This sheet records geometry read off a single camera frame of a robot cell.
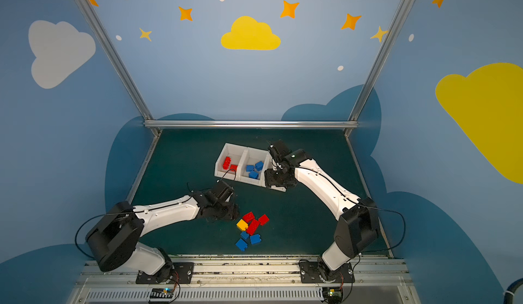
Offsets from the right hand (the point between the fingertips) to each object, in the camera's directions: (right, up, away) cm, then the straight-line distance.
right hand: (275, 180), depth 83 cm
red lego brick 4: (-5, -17, +3) cm, 18 cm away
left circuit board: (-42, -40, -10) cm, 59 cm away
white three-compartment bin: (-15, +5, +19) cm, 24 cm away
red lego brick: (-24, +6, +21) cm, 33 cm away
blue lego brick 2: (-7, +5, +19) cm, 21 cm away
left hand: (-17, -14, +5) cm, 23 cm away
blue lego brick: (-10, 0, +18) cm, 21 cm away
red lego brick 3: (-11, -17, +5) cm, 21 cm away
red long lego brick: (-9, -20, +1) cm, 22 cm away
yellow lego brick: (-14, -19, +1) cm, 24 cm away
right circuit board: (+20, -41, -10) cm, 47 cm away
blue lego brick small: (-13, -22, -1) cm, 25 cm away
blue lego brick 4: (-14, -25, -3) cm, 29 cm away
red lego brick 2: (-21, +4, +21) cm, 30 cm away
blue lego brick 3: (-12, +4, +21) cm, 25 cm away
